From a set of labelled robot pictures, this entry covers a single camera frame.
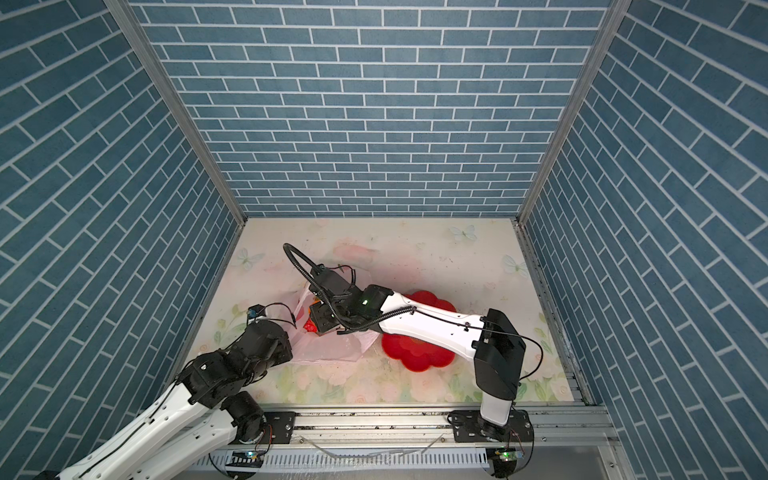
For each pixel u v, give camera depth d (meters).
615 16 0.71
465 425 0.74
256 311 0.68
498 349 0.43
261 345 0.56
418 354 0.87
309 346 0.79
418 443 0.73
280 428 0.74
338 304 0.56
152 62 0.77
